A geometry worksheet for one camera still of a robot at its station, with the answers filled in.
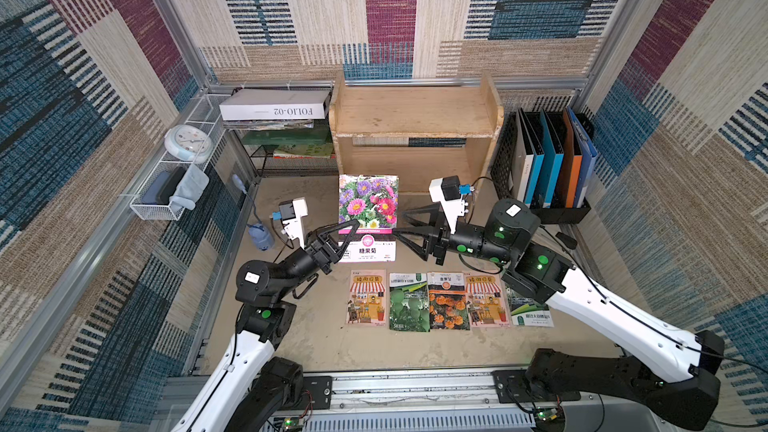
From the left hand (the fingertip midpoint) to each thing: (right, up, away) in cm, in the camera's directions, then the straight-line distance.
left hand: (357, 228), depth 57 cm
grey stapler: (+62, -7, +38) cm, 73 cm away
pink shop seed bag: (0, -23, +32) cm, 40 cm away
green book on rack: (-23, +23, +35) cm, 48 cm away
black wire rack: (-41, +21, +58) cm, 74 cm away
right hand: (+8, +1, -1) cm, 8 cm away
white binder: (+43, +17, +27) cm, 54 cm away
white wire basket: (-48, +30, +34) cm, 66 cm away
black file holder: (+71, +30, +42) cm, 87 cm away
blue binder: (+61, +18, +27) cm, 69 cm away
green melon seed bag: (+12, -26, +30) cm, 41 cm away
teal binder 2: (+52, +17, +28) cm, 62 cm away
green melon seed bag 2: (+46, -27, +28) cm, 60 cm away
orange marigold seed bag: (+23, -24, +31) cm, 45 cm away
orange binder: (+57, +16, +29) cm, 66 cm away
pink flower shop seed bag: (+34, -23, +30) cm, 51 cm away
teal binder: (+47, +16, +28) cm, 57 cm away
